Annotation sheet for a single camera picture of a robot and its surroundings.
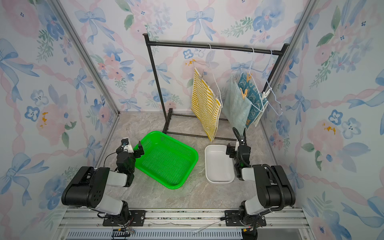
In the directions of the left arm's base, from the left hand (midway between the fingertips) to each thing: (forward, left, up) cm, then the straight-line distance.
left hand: (133, 142), depth 90 cm
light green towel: (+15, -61, +14) cm, 65 cm away
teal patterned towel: (+12, -71, +22) cm, 75 cm away
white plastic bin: (-14, -51, -6) cm, 53 cm away
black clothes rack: (+34, -16, -8) cm, 38 cm away
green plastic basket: (-7, -21, -10) cm, 24 cm away
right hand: (+2, -64, -4) cm, 64 cm away
